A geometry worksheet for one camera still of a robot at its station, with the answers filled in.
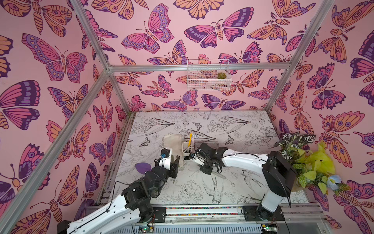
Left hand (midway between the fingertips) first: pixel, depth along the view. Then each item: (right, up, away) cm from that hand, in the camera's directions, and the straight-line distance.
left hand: (176, 155), depth 71 cm
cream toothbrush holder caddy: (+7, +1, +17) cm, 18 cm away
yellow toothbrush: (+7, +5, +16) cm, 18 cm away
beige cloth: (-4, +3, +30) cm, 30 cm away
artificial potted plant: (+62, -4, -7) cm, 62 cm away
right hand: (+15, -9, +16) cm, 24 cm away
